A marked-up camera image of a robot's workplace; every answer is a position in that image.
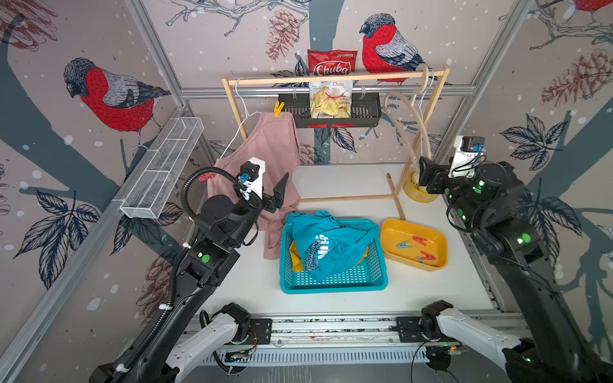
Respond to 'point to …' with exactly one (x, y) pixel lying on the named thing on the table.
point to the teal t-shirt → (327, 246)
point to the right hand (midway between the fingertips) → (433, 156)
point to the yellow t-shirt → (296, 254)
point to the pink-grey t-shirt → (273, 140)
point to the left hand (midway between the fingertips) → (275, 164)
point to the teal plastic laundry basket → (369, 276)
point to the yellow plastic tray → (414, 245)
